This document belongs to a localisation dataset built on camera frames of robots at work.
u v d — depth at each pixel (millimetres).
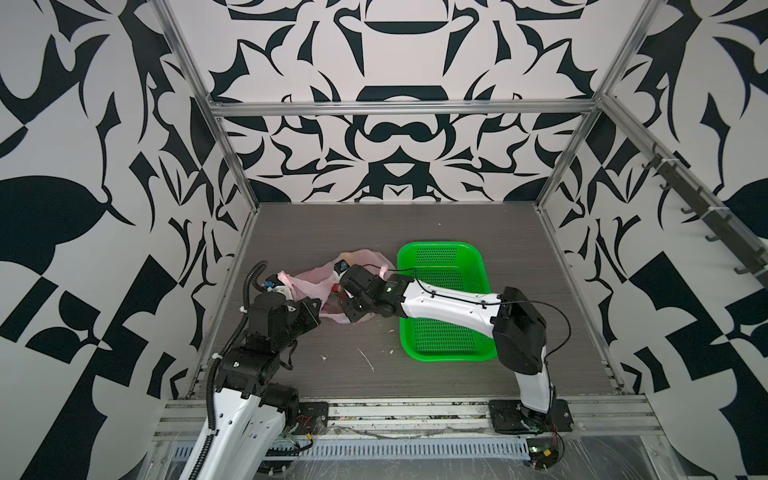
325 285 758
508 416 745
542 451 712
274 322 546
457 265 991
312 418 736
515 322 536
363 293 626
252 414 478
